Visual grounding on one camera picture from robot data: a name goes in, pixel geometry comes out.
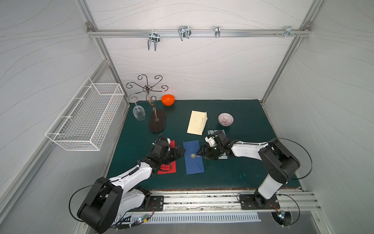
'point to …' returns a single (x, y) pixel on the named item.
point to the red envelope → (171, 167)
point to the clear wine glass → (138, 111)
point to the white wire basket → (84, 124)
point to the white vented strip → (168, 218)
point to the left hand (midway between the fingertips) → (182, 153)
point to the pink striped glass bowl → (226, 119)
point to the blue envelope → (194, 163)
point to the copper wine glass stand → (157, 118)
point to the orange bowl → (168, 100)
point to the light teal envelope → (223, 156)
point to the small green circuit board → (143, 219)
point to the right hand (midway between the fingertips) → (200, 154)
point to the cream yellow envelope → (197, 122)
